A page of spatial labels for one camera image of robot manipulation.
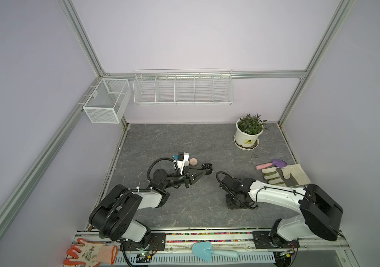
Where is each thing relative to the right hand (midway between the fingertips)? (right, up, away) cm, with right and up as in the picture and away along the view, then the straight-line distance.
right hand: (231, 203), depth 85 cm
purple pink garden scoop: (+31, +19, +14) cm, 39 cm away
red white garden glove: (-65, -15, -16) cm, 69 cm away
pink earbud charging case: (-20, +19, +14) cm, 31 cm away
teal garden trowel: (-15, -15, -14) cm, 25 cm away
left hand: (-14, +18, -13) cm, 26 cm away
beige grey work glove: (+36, +12, +9) cm, 39 cm away
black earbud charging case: (-13, +21, -11) cm, 27 cm away
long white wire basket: (-10, +66, +18) cm, 70 cm away
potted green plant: (+12, +38, +11) cm, 42 cm away
